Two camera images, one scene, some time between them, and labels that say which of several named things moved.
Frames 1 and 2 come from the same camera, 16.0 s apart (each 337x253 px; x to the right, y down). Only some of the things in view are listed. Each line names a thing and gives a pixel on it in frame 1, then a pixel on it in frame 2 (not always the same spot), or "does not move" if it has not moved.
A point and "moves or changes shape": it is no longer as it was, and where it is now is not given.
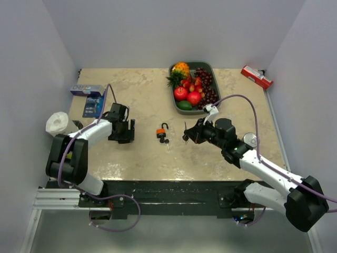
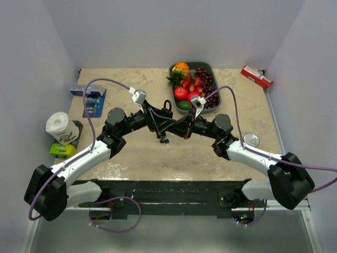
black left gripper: [128, 135] to [160, 124]
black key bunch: [162, 140] does not move
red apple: [180, 93] does not move
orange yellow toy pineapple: [180, 71] does not move
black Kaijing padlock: [122, 142] moves or changes shape
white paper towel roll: [59, 124] does not move
